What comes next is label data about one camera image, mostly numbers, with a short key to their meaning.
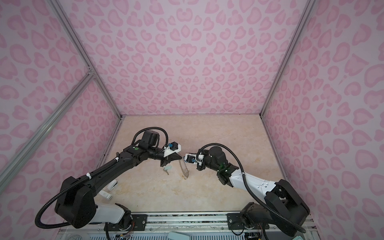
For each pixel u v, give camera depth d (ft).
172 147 2.16
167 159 2.27
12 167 1.69
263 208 1.31
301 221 1.36
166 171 2.96
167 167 3.02
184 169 2.52
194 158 2.18
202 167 2.31
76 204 1.35
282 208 1.36
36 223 1.22
